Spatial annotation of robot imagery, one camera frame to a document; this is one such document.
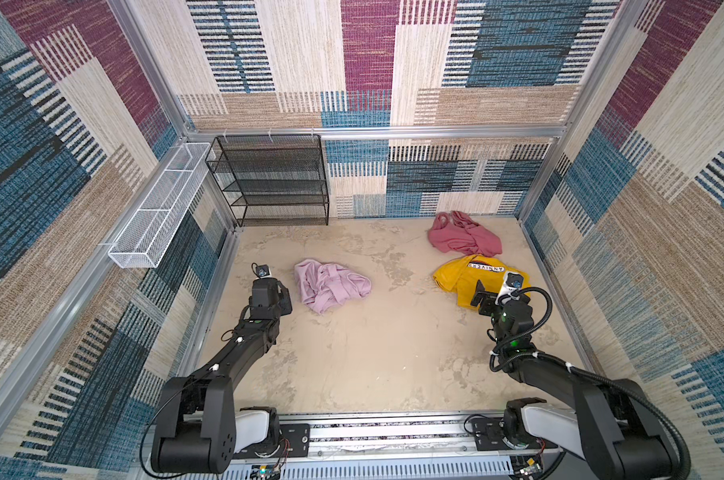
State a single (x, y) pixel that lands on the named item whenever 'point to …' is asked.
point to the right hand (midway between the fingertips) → (495, 286)
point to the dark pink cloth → (453, 233)
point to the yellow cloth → (461, 276)
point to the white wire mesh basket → (146, 240)
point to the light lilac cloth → (323, 287)
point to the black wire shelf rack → (271, 177)
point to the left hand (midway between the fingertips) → (273, 289)
